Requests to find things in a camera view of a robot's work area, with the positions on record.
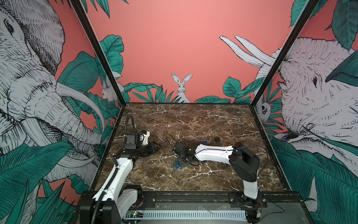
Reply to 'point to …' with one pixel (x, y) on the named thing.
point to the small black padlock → (217, 138)
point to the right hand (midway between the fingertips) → (181, 160)
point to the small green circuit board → (134, 213)
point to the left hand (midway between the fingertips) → (160, 144)
